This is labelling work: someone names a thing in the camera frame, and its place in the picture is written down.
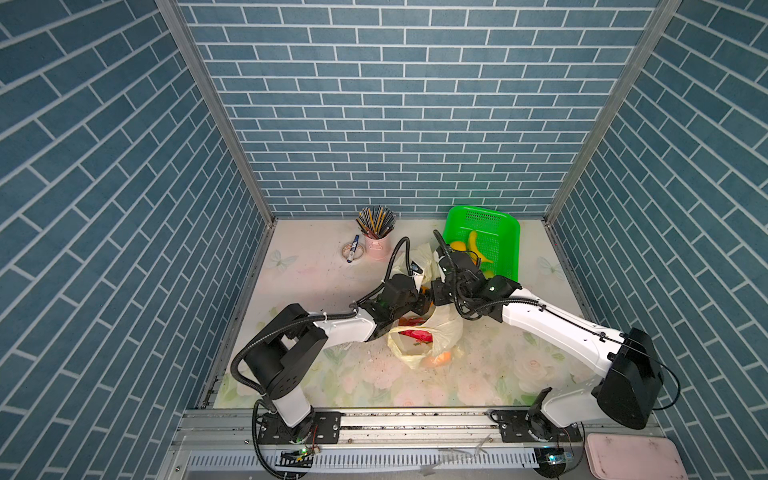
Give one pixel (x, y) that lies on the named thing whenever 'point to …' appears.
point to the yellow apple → (458, 245)
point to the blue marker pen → (353, 248)
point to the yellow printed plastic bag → (440, 337)
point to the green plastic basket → (497, 235)
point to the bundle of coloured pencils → (376, 221)
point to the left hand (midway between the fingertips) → (430, 288)
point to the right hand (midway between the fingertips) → (430, 281)
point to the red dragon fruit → (418, 335)
